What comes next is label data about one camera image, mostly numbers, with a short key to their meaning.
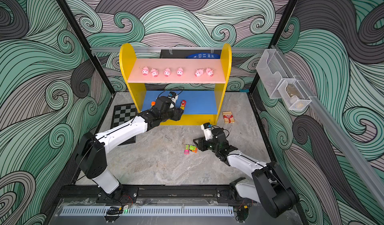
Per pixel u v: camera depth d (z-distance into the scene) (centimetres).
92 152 43
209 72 72
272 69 78
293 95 65
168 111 67
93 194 75
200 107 84
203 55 92
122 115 103
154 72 71
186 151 87
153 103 90
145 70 72
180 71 71
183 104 91
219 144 67
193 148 87
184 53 95
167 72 71
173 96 74
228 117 103
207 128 77
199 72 71
